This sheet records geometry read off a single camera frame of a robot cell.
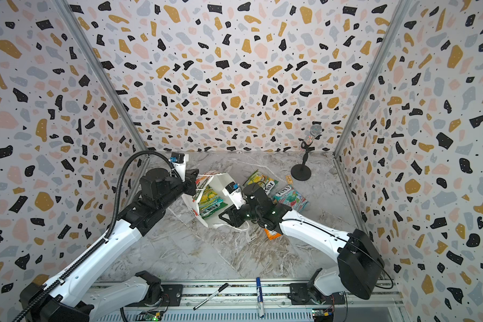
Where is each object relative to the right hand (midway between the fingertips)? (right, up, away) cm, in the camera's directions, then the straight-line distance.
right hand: (219, 211), depth 74 cm
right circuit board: (+37, -36, -2) cm, 52 cm away
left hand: (-8, +17, -3) cm, 18 cm away
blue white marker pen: (+15, -31, -1) cm, 35 cm away
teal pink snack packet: (+31, +2, +26) cm, 40 cm away
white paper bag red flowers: (-7, +2, +16) cm, 17 cm away
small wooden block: (+32, +10, +35) cm, 48 cm away
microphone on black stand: (+40, +14, +38) cm, 57 cm away
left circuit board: (-24, -36, -4) cm, 43 cm away
